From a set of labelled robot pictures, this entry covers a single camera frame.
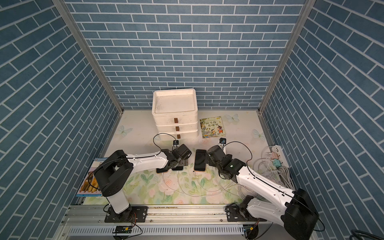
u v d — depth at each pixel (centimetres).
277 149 96
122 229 72
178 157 71
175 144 83
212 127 109
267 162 91
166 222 72
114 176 46
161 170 86
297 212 39
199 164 91
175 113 84
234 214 72
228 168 58
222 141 72
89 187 82
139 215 73
